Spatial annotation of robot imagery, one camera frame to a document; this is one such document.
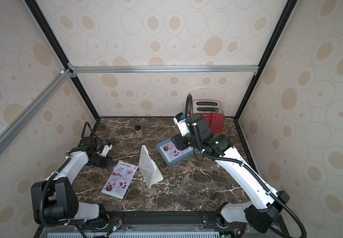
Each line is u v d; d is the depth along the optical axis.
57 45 0.80
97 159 0.74
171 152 1.00
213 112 0.95
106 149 0.80
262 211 0.38
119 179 0.88
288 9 0.68
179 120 0.58
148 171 0.95
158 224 0.73
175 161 0.93
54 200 0.42
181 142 0.59
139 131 1.02
